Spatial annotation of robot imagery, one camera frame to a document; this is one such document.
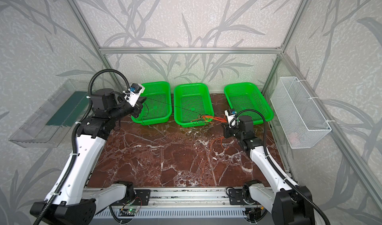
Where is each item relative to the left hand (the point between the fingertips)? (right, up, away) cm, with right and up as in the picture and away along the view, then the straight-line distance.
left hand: (143, 92), depth 68 cm
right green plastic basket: (+60, +1, +50) cm, 79 cm away
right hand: (+40, -14, +16) cm, 45 cm away
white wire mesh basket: (+69, -14, -7) cm, 71 cm away
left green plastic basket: (-7, -7, +44) cm, 45 cm away
